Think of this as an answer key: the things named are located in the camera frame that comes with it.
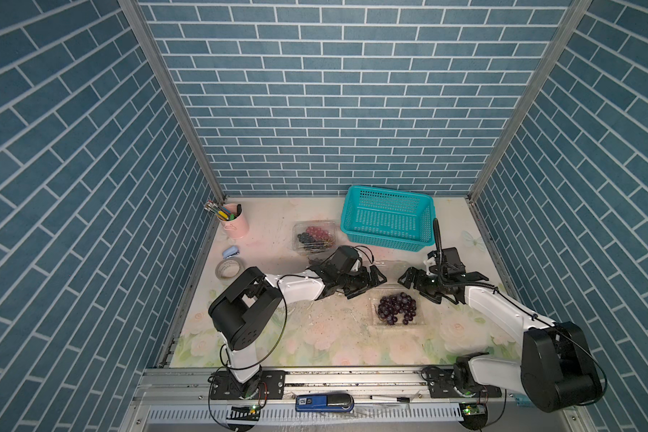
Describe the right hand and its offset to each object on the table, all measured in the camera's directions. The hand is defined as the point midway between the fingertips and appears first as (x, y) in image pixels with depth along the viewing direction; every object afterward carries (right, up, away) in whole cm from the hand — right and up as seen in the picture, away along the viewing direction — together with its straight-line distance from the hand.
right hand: (410, 285), depth 88 cm
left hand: (-9, 0, -4) cm, 10 cm away
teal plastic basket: (-2, +23, +27) cm, 35 cm away
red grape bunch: (-31, +16, +16) cm, 39 cm away
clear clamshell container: (-4, +3, +11) cm, 12 cm away
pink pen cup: (-63, +21, +11) cm, 68 cm away
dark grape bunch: (-7, -6, -3) cm, 10 cm away
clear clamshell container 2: (-33, +15, +16) cm, 40 cm away
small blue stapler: (-65, +10, +11) cm, 66 cm away
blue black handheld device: (-28, -24, -21) cm, 42 cm away
